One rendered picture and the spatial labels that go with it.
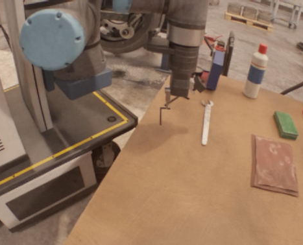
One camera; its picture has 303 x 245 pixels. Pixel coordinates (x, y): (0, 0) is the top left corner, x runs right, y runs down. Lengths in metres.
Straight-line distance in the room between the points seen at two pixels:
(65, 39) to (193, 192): 0.43
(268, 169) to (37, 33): 0.65
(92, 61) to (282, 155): 0.64
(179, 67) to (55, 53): 0.29
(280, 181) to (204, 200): 0.23
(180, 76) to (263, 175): 0.33
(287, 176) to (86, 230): 0.52
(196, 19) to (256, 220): 0.47
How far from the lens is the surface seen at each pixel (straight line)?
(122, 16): 1.63
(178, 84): 0.57
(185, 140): 0.63
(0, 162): 0.82
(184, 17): 0.50
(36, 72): 0.80
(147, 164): 0.56
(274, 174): 0.63
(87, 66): 0.69
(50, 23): 0.47
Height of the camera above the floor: 0.89
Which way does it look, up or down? 39 degrees down
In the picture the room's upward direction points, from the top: 5 degrees clockwise
